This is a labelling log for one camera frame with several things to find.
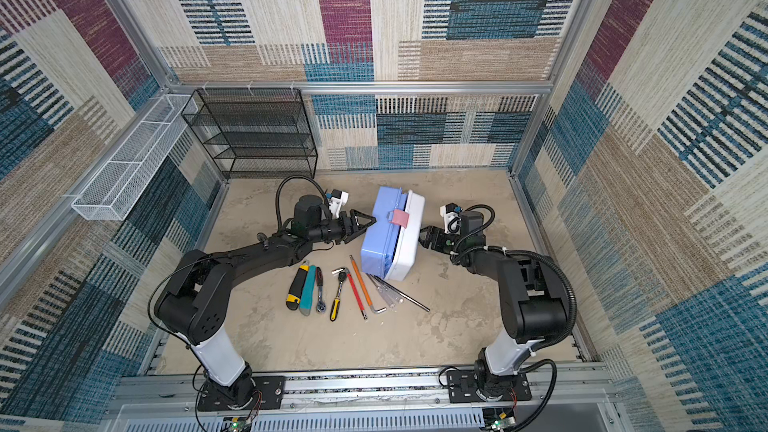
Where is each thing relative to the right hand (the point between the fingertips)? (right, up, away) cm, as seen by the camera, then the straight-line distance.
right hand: (422, 238), depth 94 cm
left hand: (-15, +6, -9) cm, 18 cm away
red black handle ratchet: (-29, -18, -8) cm, 35 cm away
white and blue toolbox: (-9, +2, -9) cm, 13 cm away
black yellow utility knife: (-38, -14, -3) cm, 41 cm away
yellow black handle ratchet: (-24, -11, -2) cm, 27 cm away
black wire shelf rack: (-59, +36, +17) cm, 72 cm away
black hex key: (-6, -16, -5) cm, 18 cm away
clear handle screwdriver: (-10, -15, -4) cm, 19 cm away
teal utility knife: (-34, -15, -4) cm, 38 cm away
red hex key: (-22, -12, -2) cm, 25 cm away
